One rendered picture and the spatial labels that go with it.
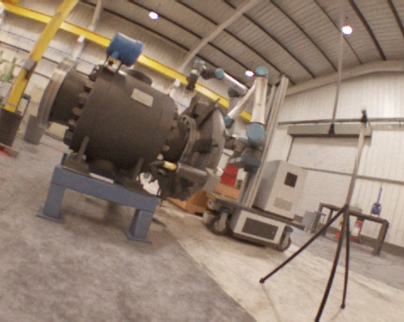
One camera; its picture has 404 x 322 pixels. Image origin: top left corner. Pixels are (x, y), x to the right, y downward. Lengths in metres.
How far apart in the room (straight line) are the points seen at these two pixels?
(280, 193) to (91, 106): 1.70
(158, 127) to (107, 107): 0.31
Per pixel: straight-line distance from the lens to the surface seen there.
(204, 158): 1.31
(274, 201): 2.05
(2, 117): 2.54
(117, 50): 1.25
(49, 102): 1.24
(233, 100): 2.46
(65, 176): 1.05
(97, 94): 1.16
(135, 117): 1.18
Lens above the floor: 0.42
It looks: 5 degrees up
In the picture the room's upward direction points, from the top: 20 degrees clockwise
